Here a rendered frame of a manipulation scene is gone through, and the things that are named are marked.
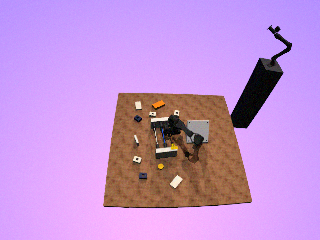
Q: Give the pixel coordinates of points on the orange rectangular block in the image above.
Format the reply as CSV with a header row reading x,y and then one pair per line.
x,y
158,105

